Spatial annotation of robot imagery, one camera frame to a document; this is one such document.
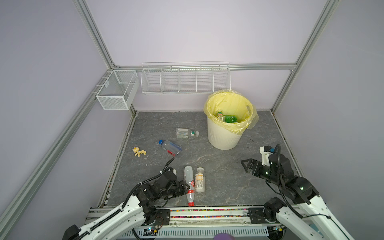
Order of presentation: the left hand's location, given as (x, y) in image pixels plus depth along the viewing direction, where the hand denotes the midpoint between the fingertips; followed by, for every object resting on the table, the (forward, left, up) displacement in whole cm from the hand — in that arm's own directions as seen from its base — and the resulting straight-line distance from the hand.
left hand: (184, 191), depth 77 cm
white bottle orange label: (+5, -9, 0) cm, 10 cm away
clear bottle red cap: (+6, -3, 0) cm, 6 cm away
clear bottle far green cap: (+37, 0, +1) cm, 37 cm away
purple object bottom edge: (-20, -18, -6) cm, 28 cm away
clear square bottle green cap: (+41, -24, +12) cm, 49 cm away
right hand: (+7, -32, +13) cm, 36 cm away
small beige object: (+29, +31, -3) cm, 42 cm away
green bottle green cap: (+39, -30, +11) cm, 51 cm away
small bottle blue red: (+27, +8, -3) cm, 29 cm away
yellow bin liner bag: (+48, -33, +17) cm, 60 cm away
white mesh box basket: (+61, +42, +20) cm, 77 cm away
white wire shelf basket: (+64, -3, +26) cm, 69 cm away
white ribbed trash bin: (+26, -23, +9) cm, 36 cm away
